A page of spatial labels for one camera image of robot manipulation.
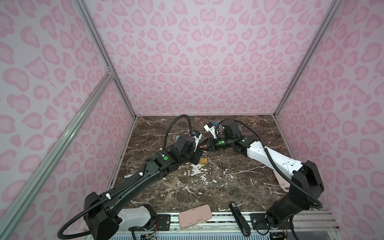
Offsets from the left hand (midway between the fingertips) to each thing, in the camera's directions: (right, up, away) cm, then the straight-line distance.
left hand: (200, 148), depth 74 cm
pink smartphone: (-3, -34, +1) cm, 34 cm away
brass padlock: (+2, -11, +20) cm, 22 cm away
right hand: (0, +1, -1) cm, 1 cm away
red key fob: (0, +1, 0) cm, 1 cm away
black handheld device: (+19, -34, -3) cm, 39 cm away
